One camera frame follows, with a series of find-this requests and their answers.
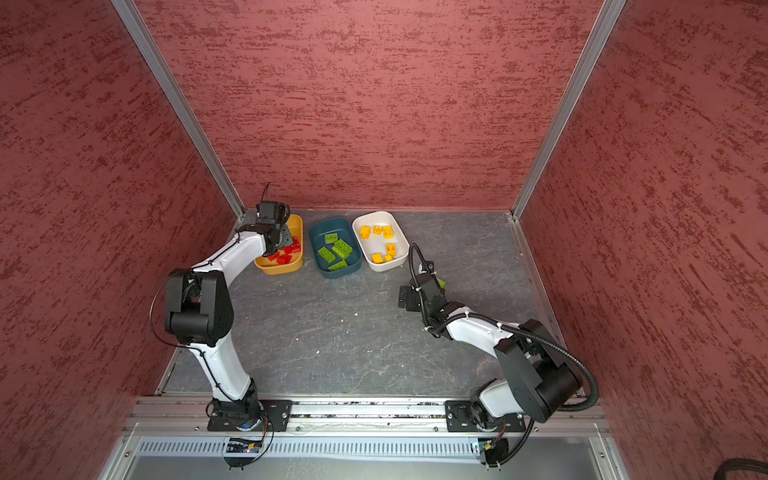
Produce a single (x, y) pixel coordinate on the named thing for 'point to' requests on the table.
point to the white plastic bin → (380, 239)
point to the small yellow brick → (378, 230)
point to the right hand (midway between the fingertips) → (412, 297)
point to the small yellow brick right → (365, 232)
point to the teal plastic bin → (346, 231)
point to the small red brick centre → (284, 259)
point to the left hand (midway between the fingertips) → (278, 242)
